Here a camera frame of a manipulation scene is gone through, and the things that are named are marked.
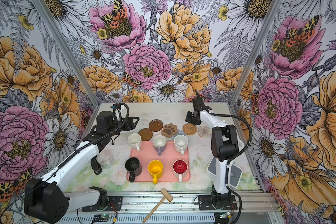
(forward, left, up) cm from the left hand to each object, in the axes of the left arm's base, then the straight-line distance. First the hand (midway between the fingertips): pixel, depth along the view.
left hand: (134, 122), depth 81 cm
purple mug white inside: (-1, -13, -21) cm, 24 cm away
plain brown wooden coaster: (+7, -3, -22) cm, 23 cm away
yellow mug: (-18, -12, -21) cm, 30 cm away
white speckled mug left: (-3, +2, -16) cm, 16 cm away
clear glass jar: (-12, +21, -21) cm, 32 cm away
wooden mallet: (-33, -18, -21) cm, 43 cm away
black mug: (-17, +2, -20) cm, 26 cm away
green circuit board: (-42, +14, -22) cm, 50 cm away
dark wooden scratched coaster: (+15, -9, -23) cm, 29 cm away
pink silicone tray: (-9, -5, -22) cm, 24 cm away
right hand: (+11, -33, -14) cm, 37 cm away
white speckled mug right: (-2, -27, -21) cm, 34 cm away
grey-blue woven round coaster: (+8, -27, -21) cm, 35 cm away
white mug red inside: (-18, -26, -20) cm, 38 cm away
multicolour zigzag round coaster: (+8, -45, -22) cm, 51 cm away
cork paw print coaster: (+10, -19, -22) cm, 31 cm away
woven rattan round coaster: (+11, -35, -22) cm, 43 cm away
